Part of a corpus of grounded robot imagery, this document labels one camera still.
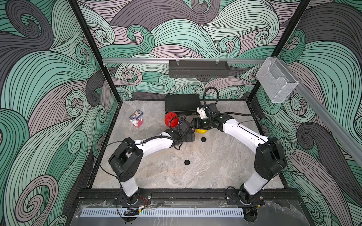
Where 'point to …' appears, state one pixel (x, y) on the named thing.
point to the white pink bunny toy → (136, 123)
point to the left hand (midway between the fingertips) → (189, 134)
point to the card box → (137, 114)
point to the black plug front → (187, 162)
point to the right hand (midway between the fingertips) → (192, 125)
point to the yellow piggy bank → (201, 131)
